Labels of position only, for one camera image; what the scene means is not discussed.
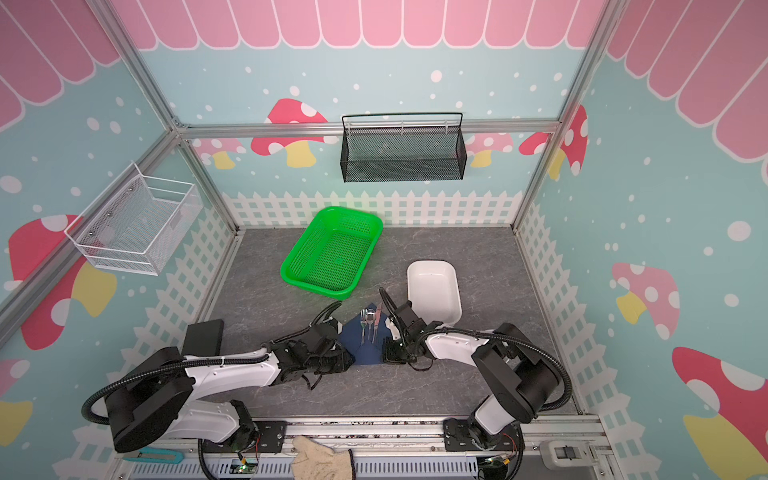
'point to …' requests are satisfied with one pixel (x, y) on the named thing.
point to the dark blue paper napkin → (364, 333)
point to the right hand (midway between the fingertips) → (379, 358)
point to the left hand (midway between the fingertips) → (352, 366)
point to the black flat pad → (204, 338)
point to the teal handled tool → (156, 455)
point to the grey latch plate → (567, 453)
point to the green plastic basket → (333, 253)
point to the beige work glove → (315, 461)
